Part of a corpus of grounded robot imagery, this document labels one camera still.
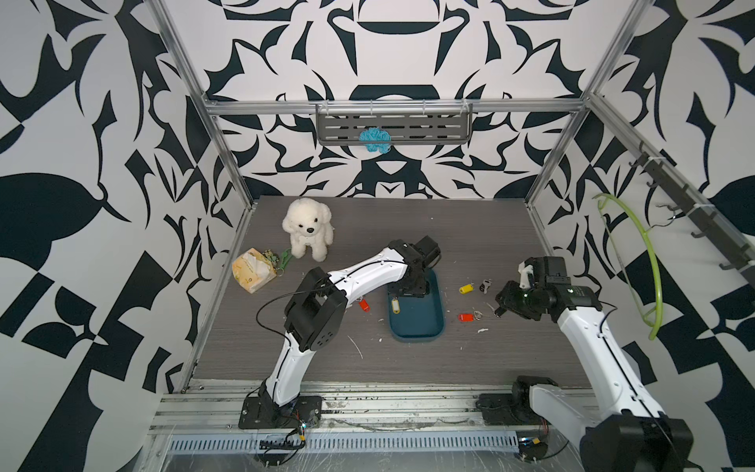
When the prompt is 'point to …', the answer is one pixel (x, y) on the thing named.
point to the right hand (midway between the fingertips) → (502, 293)
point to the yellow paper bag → (253, 270)
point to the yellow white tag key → (395, 306)
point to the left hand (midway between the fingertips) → (413, 287)
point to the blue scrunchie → (376, 134)
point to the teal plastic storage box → (420, 318)
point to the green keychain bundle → (278, 263)
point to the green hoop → (654, 318)
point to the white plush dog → (309, 223)
